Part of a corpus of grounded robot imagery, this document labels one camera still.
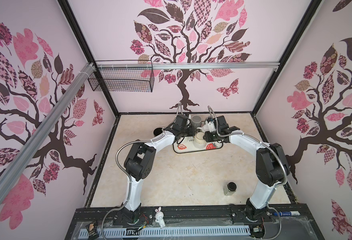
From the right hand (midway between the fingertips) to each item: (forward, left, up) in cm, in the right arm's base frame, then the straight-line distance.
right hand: (205, 134), depth 95 cm
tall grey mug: (+10, +6, +1) cm, 12 cm away
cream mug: (-4, +5, -1) cm, 7 cm away
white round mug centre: (+5, 0, 0) cm, 5 cm away
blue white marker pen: (-44, -37, -9) cm, 58 cm away
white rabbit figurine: (-45, +28, -6) cm, 53 cm away
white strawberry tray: (-1, +13, -9) cm, 16 cm away
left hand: (+2, +7, +2) cm, 7 cm away
